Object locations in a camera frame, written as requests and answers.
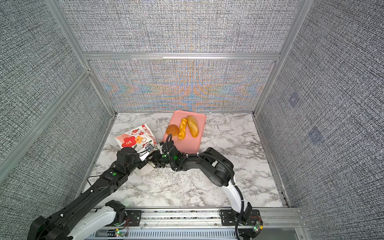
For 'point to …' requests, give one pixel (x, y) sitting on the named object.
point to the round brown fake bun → (172, 129)
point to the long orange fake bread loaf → (193, 125)
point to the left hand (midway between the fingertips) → (144, 149)
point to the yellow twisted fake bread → (182, 129)
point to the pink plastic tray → (190, 145)
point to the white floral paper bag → (139, 139)
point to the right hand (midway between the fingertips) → (145, 160)
